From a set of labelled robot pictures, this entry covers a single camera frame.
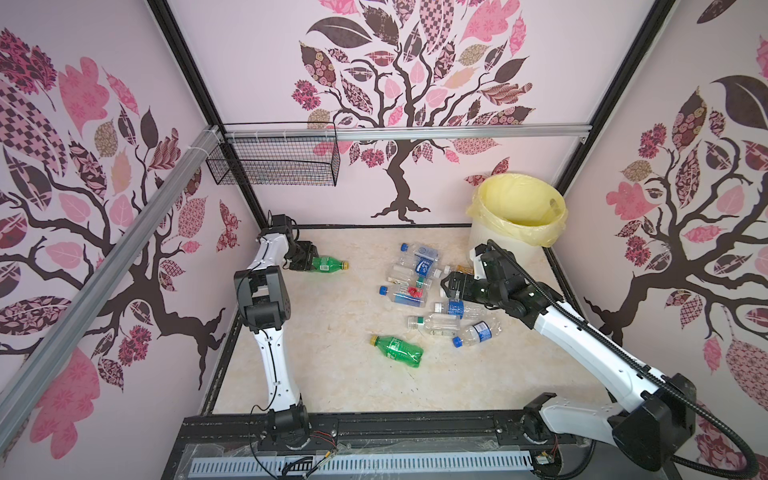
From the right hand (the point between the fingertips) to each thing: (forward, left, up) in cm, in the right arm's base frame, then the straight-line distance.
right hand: (455, 281), depth 79 cm
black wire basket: (+42, +52, +14) cm, 68 cm away
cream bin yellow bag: (+32, -29, -5) cm, 43 cm away
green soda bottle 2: (-13, +15, -15) cm, 25 cm away
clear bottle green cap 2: (-3, +2, -20) cm, 20 cm away
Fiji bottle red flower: (+5, +12, -16) cm, 21 cm away
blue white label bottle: (+16, +6, -15) cm, 23 cm away
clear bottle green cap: (+14, +13, -17) cm, 26 cm away
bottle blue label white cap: (0, -2, -15) cm, 15 cm away
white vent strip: (-39, +25, -20) cm, 50 cm away
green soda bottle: (+18, +40, -16) cm, 47 cm away
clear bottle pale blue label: (+23, +7, -16) cm, 29 cm away
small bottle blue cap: (-8, -8, -16) cm, 19 cm away
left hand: (+21, +43, -14) cm, 50 cm away
